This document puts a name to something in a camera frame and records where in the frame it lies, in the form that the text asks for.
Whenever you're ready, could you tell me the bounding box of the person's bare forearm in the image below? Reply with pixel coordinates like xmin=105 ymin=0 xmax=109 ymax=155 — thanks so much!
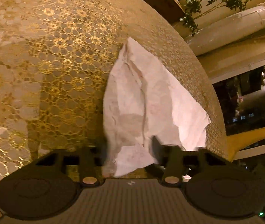
xmin=226 ymin=127 xmax=265 ymax=161

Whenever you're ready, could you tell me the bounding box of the green potted plant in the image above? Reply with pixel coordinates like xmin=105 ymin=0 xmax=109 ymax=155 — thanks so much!
xmin=179 ymin=0 xmax=252 ymax=36

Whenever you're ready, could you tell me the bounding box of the white t-shirt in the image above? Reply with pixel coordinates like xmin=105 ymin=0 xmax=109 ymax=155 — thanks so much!
xmin=103 ymin=38 xmax=211 ymax=177

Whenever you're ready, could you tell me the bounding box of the gold lace tablecloth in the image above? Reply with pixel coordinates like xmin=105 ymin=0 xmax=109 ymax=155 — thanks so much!
xmin=0 ymin=0 xmax=228 ymax=180

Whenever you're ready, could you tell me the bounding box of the white rolled mat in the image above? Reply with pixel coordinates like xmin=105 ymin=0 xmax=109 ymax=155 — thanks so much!
xmin=184 ymin=3 xmax=265 ymax=56

